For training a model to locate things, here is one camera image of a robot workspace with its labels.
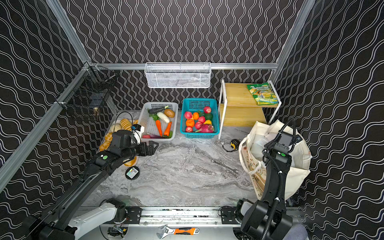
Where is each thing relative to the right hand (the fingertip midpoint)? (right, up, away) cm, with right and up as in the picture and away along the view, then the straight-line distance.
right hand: (280, 146), depth 75 cm
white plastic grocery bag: (-10, +1, +2) cm, 11 cm away
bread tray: (-89, +17, +40) cm, 99 cm away
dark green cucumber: (-72, +23, +37) cm, 84 cm away
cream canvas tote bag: (-17, -4, -7) cm, 19 cm away
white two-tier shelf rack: (-21, +19, +6) cm, 29 cm away
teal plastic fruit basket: (-39, +16, +35) cm, 55 cm away
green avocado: (-33, +17, +34) cm, 50 cm away
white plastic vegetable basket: (-69, +15, +37) cm, 80 cm away
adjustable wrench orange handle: (-57, -39, -5) cm, 70 cm away
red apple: (-48, +18, +31) cm, 60 cm away
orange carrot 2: (-62, +8, +31) cm, 70 cm away
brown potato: (-62, +20, +38) cm, 75 cm away
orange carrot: (-70, +11, +35) cm, 79 cm away
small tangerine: (-42, +18, +35) cm, 58 cm away
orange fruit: (-46, +13, +31) cm, 57 cm away
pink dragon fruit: (-36, +9, +23) cm, 43 cm away
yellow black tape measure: (-17, -2, +22) cm, 28 cm away
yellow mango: (-33, +13, +31) cm, 48 cm away
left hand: (-63, +1, -1) cm, 63 cm away
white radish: (-66, +17, +36) cm, 77 cm away
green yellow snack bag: (-7, +27, +4) cm, 28 cm away
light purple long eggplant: (-72, +4, +25) cm, 76 cm away
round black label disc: (-80, -17, +12) cm, 82 cm away
